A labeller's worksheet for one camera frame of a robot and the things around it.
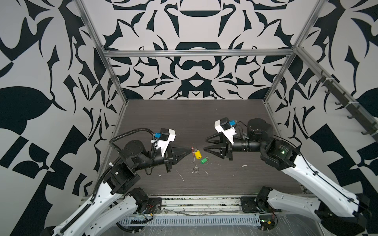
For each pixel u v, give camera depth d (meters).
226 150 0.48
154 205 0.74
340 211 0.39
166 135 0.46
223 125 0.46
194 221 0.71
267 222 0.71
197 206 0.76
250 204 0.74
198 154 0.57
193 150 0.55
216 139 0.55
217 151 0.53
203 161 0.89
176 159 0.52
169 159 0.47
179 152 0.53
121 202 0.60
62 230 0.39
